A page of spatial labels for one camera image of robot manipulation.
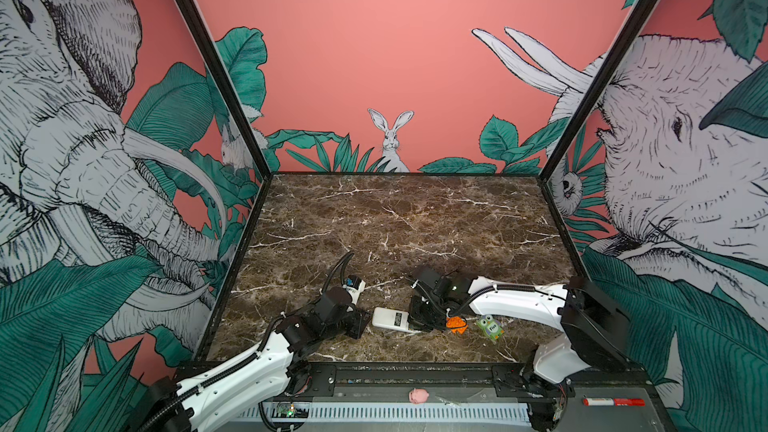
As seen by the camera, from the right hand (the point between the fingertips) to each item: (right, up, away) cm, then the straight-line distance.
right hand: (402, 327), depth 78 cm
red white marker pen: (+51, -15, -7) cm, 54 cm away
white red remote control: (-3, 0, +5) cm, 6 cm away
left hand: (-9, +3, +3) cm, 10 cm away
